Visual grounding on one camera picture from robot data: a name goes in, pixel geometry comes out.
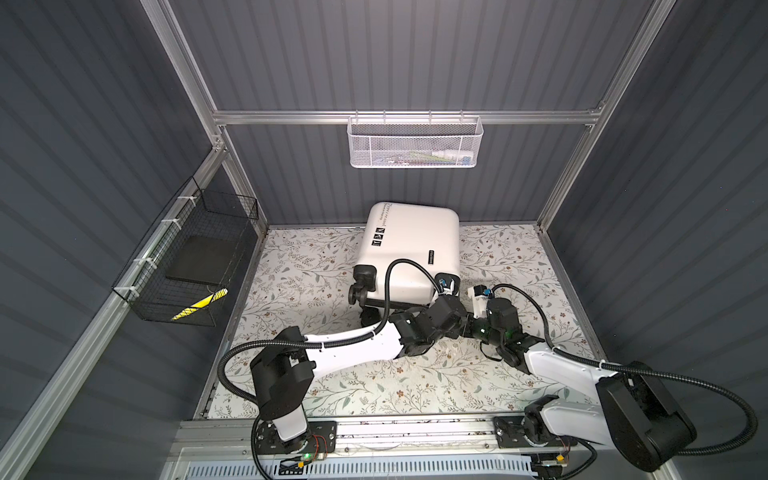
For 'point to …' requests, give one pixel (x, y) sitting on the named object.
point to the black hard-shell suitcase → (428, 236)
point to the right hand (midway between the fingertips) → (452, 318)
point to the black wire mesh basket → (188, 256)
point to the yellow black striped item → (202, 303)
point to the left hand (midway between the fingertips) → (457, 313)
